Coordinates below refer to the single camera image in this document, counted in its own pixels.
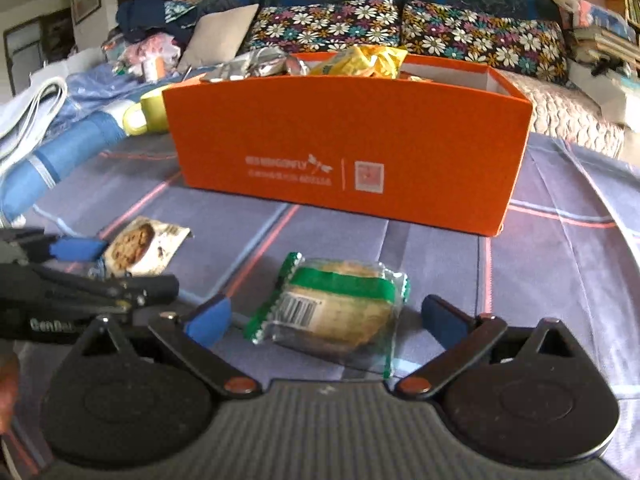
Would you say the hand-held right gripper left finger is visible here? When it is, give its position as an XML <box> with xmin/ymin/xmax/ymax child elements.
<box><xmin>80</xmin><ymin>294</ymin><xmax>263</xmax><ymax>403</ymax></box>

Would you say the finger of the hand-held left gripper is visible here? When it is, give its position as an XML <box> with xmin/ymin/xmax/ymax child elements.
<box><xmin>0</xmin><ymin>227</ymin><xmax>109</xmax><ymax>266</ymax></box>
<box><xmin>0</xmin><ymin>265</ymin><xmax>181</xmax><ymax>309</ymax></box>

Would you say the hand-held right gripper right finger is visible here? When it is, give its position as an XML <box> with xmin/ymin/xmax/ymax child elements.
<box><xmin>421</xmin><ymin>294</ymin><xmax>596</xmax><ymax>402</ymax></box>

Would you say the white cookie packet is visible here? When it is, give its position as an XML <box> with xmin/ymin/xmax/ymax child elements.
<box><xmin>89</xmin><ymin>216</ymin><xmax>192</xmax><ymax>281</ymax></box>

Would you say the green cookie packet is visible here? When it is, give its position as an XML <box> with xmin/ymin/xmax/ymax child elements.
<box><xmin>243</xmin><ymin>252</ymin><xmax>412</xmax><ymax>380</ymax></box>

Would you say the orange cardboard box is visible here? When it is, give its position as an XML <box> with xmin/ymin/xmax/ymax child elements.
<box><xmin>161</xmin><ymin>51</ymin><xmax>533</xmax><ymax>238</ymax></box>

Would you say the pile of snack packets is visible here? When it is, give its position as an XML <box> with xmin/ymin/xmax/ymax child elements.
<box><xmin>200</xmin><ymin>44</ymin><xmax>436</xmax><ymax>83</ymax></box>

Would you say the yellow chip bag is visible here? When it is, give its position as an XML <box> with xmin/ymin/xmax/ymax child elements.
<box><xmin>307</xmin><ymin>45</ymin><xmax>408</xmax><ymax>79</ymax></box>

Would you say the person's left hand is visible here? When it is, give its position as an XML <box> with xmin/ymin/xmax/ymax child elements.
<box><xmin>0</xmin><ymin>352</ymin><xmax>21</xmax><ymax>433</ymax></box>

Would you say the blue striped cloth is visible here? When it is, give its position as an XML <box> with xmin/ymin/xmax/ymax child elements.
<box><xmin>0</xmin><ymin>100</ymin><xmax>126</xmax><ymax>221</ymax></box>

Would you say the white folded cloth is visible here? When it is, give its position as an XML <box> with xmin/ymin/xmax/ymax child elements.
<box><xmin>0</xmin><ymin>76</ymin><xmax>68</xmax><ymax>161</ymax></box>

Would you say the yellow-green mug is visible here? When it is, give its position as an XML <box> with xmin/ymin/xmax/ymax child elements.
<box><xmin>122</xmin><ymin>87</ymin><xmax>168</xmax><ymax>136</ymax></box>

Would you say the pile of mixed clothes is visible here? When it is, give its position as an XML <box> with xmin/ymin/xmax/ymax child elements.
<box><xmin>102</xmin><ymin>0</ymin><xmax>201</xmax><ymax>83</ymax></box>

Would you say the beige quilted blanket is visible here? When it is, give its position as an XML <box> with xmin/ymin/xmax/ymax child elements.
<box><xmin>505</xmin><ymin>72</ymin><xmax>626</xmax><ymax>161</ymax></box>

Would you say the beige pillow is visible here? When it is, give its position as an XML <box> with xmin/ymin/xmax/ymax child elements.
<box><xmin>176</xmin><ymin>4</ymin><xmax>261</xmax><ymax>73</ymax></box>

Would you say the white covered side table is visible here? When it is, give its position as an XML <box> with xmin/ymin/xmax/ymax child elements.
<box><xmin>567</xmin><ymin>57</ymin><xmax>640</xmax><ymax>131</ymax></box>

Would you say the floral sofa cushion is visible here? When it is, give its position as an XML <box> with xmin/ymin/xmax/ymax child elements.
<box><xmin>247</xmin><ymin>2</ymin><xmax>403</xmax><ymax>56</ymax></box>
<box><xmin>402</xmin><ymin>0</ymin><xmax>571</xmax><ymax>83</ymax></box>

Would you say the stack of books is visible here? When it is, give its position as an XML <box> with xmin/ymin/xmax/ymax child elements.
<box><xmin>570</xmin><ymin>0</ymin><xmax>640</xmax><ymax>63</ymax></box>

